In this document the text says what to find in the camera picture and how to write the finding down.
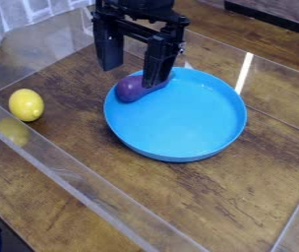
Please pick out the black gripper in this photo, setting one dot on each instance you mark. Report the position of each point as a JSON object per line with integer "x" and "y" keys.
{"x": 114, "y": 22}

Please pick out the purple toy eggplant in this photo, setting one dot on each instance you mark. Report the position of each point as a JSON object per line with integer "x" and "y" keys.
{"x": 128, "y": 89}

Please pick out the blue round tray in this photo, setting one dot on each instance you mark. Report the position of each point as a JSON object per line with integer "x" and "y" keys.
{"x": 186, "y": 122}

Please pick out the dark bar on table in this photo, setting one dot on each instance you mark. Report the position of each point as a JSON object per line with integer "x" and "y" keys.
{"x": 262, "y": 16}

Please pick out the yellow toy lemon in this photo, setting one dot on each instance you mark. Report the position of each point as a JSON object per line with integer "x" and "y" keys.
{"x": 27, "y": 105}

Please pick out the white patterned curtain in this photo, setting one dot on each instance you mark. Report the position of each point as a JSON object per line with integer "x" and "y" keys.
{"x": 20, "y": 13}

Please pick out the clear acrylic enclosure wall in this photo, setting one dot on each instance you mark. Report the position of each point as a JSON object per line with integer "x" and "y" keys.
{"x": 79, "y": 193}

